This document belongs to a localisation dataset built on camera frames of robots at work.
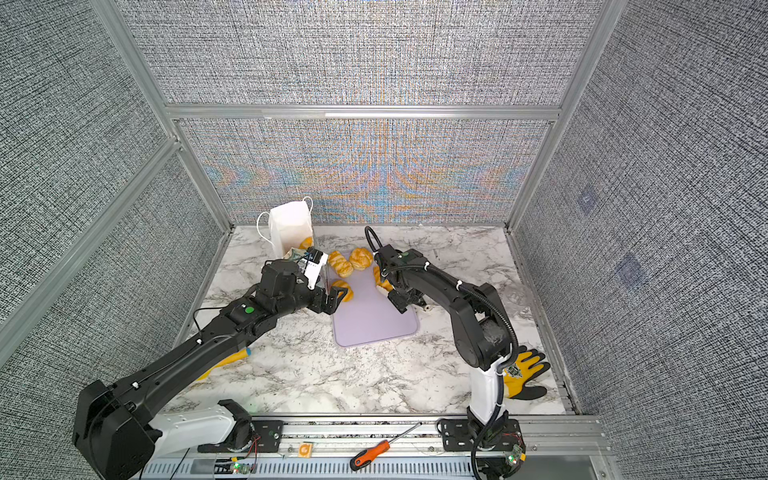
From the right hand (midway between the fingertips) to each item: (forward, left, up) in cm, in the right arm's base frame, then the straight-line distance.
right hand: (414, 296), depth 93 cm
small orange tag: (-40, +28, -5) cm, 49 cm away
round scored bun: (+17, +18, -2) cm, 25 cm away
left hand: (-6, +22, +15) cm, 27 cm away
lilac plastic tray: (-4, +14, -6) cm, 16 cm away
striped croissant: (+5, +9, -1) cm, 10 cm away
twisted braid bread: (+13, +24, -1) cm, 27 cm away
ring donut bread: (+18, +36, +5) cm, 40 cm away
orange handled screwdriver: (-41, +14, -4) cm, 44 cm away
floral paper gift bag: (+18, +39, +14) cm, 45 cm away
